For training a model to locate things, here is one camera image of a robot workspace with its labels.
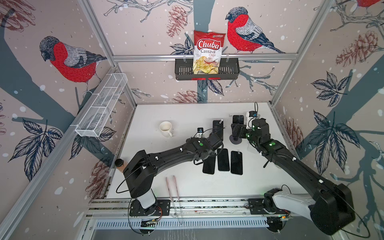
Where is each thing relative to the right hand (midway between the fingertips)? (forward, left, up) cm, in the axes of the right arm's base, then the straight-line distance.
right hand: (236, 127), depth 82 cm
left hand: (-11, +18, -8) cm, 22 cm away
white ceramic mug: (+7, +45, -12) cm, 47 cm away
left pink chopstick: (-30, +37, -20) cm, 52 cm away
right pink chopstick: (-34, +31, -21) cm, 51 cm away
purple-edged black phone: (+7, +9, -11) cm, 16 cm away
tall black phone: (+3, -1, +3) cm, 4 cm away
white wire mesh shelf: (-8, +72, +14) cm, 74 cm away
